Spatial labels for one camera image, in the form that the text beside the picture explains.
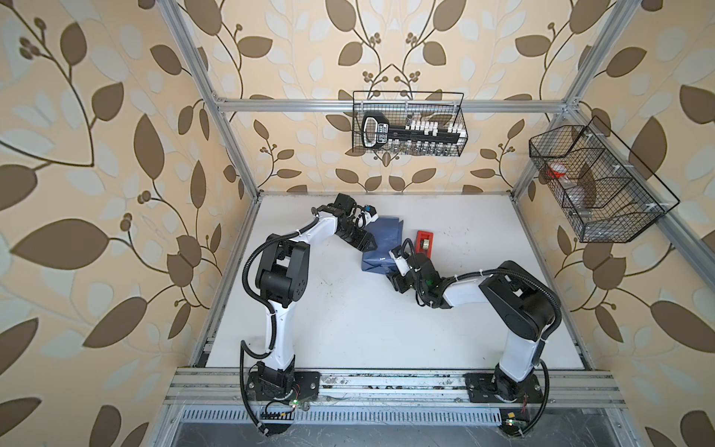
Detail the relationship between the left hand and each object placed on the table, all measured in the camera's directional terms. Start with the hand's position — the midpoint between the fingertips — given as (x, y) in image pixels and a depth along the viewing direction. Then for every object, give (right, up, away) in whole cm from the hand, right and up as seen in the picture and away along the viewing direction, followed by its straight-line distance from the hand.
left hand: (365, 239), depth 97 cm
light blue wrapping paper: (+8, +2, +2) cm, 9 cm away
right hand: (+10, -11, 0) cm, 15 cm away
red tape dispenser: (+21, -1, -1) cm, 21 cm away
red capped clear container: (+57, +21, -16) cm, 63 cm away
